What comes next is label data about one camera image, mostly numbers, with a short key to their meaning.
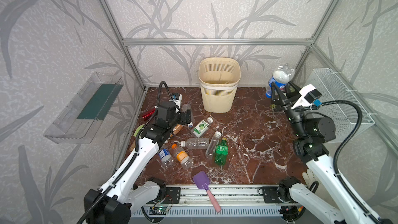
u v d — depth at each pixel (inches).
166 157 31.9
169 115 22.6
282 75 21.6
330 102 16.9
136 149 18.4
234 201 28.5
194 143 33.8
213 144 33.3
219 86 32.3
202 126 36.9
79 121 25.0
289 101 19.5
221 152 33.2
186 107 40.7
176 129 36.7
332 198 17.4
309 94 16.9
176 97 25.7
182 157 31.8
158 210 27.8
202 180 30.2
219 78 42.5
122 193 15.5
